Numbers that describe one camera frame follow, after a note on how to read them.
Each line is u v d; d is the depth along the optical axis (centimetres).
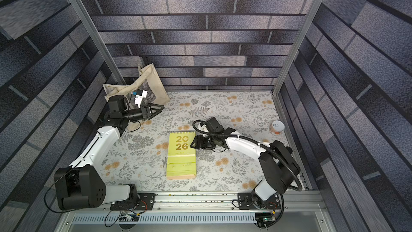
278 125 95
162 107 71
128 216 71
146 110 67
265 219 70
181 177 82
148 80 97
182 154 83
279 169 44
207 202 76
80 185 41
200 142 74
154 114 69
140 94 72
